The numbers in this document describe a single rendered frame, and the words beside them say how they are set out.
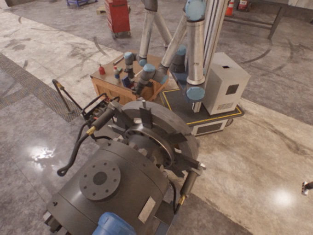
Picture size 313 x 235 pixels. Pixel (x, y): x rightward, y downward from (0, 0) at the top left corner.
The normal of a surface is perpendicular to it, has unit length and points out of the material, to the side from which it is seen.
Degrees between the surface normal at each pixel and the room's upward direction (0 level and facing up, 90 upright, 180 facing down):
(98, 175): 0
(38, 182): 0
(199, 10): 82
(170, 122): 39
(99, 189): 0
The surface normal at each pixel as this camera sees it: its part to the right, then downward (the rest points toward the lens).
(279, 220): 0.00, -0.68
